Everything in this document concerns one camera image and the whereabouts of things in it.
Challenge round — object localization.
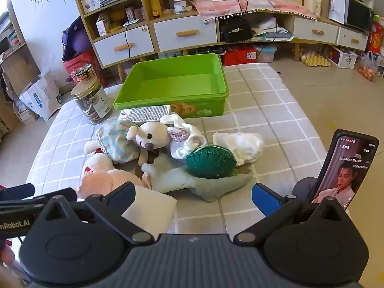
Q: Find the wooden shelf cabinet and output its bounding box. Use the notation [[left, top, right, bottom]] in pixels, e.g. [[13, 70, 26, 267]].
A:
[[72, 0, 156, 84]]

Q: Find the clear plastic storage box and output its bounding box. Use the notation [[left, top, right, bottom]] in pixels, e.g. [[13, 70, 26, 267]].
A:
[[253, 46, 278, 63]]

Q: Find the brown cardboard box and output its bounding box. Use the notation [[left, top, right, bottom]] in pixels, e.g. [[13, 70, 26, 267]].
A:
[[0, 43, 41, 138]]

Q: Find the round phone stand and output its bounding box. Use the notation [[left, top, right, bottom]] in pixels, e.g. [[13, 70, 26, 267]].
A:
[[292, 177, 320, 201]]

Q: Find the wooden bookshelf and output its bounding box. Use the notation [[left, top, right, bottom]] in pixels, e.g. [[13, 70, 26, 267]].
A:
[[0, 0, 27, 54]]

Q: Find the red gift bag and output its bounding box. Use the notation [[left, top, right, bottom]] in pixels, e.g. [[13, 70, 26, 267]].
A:
[[367, 21, 384, 56]]

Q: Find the black microwave oven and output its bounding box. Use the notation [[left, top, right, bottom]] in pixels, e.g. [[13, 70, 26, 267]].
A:
[[343, 0, 375, 33]]

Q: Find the black power cable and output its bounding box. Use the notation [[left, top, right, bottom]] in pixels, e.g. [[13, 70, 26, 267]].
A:
[[125, 24, 134, 65]]

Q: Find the white drawer wooden handle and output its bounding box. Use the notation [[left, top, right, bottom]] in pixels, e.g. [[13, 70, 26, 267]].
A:
[[336, 27, 369, 51], [153, 15, 218, 52], [293, 17, 339, 45], [94, 25, 155, 66]]

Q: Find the person's left hand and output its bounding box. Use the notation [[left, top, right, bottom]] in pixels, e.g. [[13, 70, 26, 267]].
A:
[[0, 242, 15, 269]]

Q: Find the pale blue plush toy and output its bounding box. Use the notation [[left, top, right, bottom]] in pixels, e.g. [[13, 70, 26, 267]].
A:
[[141, 153, 252, 203]]

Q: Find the small white carton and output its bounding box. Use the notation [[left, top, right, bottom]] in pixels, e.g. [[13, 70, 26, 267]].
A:
[[96, 13, 112, 38]]

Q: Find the white milk carton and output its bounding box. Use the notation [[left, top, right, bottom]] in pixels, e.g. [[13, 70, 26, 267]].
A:
[[119, 105, 180, 128]]

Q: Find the pink plush toy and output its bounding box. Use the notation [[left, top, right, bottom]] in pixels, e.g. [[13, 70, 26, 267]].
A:
[[77, 168, 152, 200]]

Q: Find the black bag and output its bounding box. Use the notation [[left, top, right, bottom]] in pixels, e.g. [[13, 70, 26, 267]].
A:
[[219, 16, 253, 44]]

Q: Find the white paper bag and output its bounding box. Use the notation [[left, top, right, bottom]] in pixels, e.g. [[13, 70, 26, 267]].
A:
[[18, 73, 63, 122]]

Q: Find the white cardboard box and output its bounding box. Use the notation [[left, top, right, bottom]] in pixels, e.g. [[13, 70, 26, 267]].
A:
[[79, 0, 101, 14]]

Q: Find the white paper sheet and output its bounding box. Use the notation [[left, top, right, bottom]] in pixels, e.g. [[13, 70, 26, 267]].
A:
[[328, 0, 348, 24]]

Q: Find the glass jar gold lid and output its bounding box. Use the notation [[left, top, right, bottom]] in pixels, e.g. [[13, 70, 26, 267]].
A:
[[71, 76, 114, 125]]

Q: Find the pink cloth pompom trim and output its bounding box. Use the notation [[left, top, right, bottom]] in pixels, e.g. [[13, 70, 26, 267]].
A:
[[190, 0, 318, 24]]

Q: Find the white square cloth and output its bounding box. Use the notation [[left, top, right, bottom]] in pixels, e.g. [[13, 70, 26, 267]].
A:
[[120, 184, 177, 235]]

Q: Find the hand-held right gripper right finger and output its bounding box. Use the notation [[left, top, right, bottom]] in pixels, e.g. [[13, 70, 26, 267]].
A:
[[234, 184, 354, 245]]

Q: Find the white printed storage box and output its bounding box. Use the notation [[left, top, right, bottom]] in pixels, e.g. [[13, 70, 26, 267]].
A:
[[325, 45, 359, 68]]

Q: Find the yellow round container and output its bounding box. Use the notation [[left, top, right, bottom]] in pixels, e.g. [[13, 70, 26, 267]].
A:
[[108, 7, 126, 24]]

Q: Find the yellow bottle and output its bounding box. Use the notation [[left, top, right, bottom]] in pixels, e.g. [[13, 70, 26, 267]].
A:
[[149, 0, 162, 18]]

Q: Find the long wooden sideboard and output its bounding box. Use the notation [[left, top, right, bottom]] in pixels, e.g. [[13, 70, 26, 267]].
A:
[[150, 4, 371, 63]]

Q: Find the red cardboard box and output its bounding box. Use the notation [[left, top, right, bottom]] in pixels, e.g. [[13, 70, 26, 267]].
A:
[[223, 46, 258, 66]]

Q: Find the black smartphone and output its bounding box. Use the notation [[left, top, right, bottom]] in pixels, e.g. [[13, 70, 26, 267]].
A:
[[312, 129, 379, 212]]

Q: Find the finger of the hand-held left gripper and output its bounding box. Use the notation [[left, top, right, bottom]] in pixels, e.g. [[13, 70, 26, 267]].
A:
[[0, 183, 36, 200], [0, 187, 78, 209]]

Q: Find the plastic bag of oranges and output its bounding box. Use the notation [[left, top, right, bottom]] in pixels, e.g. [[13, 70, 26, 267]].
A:
[[357, 51, 378, 82]]

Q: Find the white red plush toy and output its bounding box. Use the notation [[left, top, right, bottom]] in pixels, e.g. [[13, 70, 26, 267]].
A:
[[82, 153, 116, 176]]

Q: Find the green plastic box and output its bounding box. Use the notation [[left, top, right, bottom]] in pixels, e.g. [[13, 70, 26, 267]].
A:
[[113, 53, 230, 119]]

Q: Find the pile of documents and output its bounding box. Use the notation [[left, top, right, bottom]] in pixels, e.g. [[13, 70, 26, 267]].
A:
[[252, 16, 296, 41]]

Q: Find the yellow egg tray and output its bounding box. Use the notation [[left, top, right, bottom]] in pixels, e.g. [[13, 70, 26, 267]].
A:
[[300, 49, 330, 67]]

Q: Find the tin can red label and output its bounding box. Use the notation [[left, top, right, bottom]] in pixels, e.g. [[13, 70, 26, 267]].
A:
[[75, 64, 97, 84]]

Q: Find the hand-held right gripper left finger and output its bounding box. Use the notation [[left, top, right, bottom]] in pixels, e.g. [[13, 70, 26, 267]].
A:
[[31, 182, 155, 245]]

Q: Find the rabbit doll blue dress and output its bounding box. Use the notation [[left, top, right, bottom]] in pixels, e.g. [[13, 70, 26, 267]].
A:
[[83, 119, 192, 167]]

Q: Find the purple bag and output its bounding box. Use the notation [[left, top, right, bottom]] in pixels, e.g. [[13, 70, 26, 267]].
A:
[[61, 16, 90, 62]]

